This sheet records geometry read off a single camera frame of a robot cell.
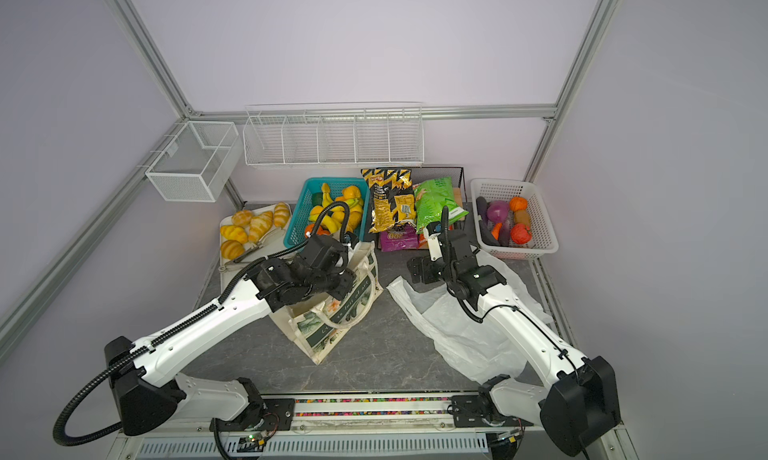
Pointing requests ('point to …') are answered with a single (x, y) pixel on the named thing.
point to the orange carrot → (496, 229)
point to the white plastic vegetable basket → (543, 239)
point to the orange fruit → (351, 192)
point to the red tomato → (521, 234)
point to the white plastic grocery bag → (479, 346)
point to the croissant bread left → (234, 233)
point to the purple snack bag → (402, 236)
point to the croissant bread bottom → (232, 249)
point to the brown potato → (522, 216)
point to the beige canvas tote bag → (320, 325)
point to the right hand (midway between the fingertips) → (424, 261)
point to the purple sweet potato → (505, 233)
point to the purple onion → (498, 211)
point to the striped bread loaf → (259, 225)
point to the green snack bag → (430, 198)
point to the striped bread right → (281, 214)
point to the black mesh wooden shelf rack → (456, 177)
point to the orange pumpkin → (518, 203)
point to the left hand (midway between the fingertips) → (347, 277)
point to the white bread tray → (272, 249)
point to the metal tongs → (259, 245)
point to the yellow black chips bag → (392, 197)
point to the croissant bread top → (242, 218)
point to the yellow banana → (354, 205)
